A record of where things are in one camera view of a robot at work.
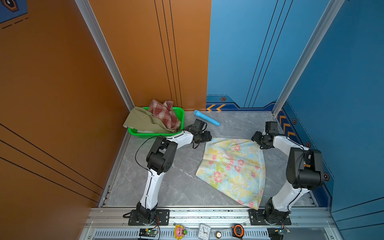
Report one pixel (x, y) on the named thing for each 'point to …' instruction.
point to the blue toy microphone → (196, 112)
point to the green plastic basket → (178, 112)
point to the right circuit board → (277, 233)
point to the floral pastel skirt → (236, 166)
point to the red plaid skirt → (164, 111)
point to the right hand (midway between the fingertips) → (254, 138)
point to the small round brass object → (218, 234)
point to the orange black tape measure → (238, 231)
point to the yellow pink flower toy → (179, 232)
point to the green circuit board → (148, 232)
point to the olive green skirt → (140, 120)
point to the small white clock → (204, 232)
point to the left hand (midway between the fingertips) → (209, 136)
